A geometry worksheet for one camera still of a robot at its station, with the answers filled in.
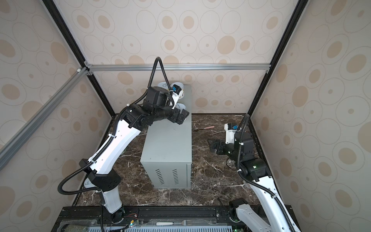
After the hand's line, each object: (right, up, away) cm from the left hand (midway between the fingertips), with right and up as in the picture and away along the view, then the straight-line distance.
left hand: (184, 107), depth 65 cm
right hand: (+15, -15, +5) cm, 22 cm away
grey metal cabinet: (-7, -20, -7) cm, 23 cm away
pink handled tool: (+18, -9, +46) cm, 51 cm away
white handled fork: (-1, -57, +6) cm, 57 cm away
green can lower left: (-54, -40, +14) cm, 68 cm away
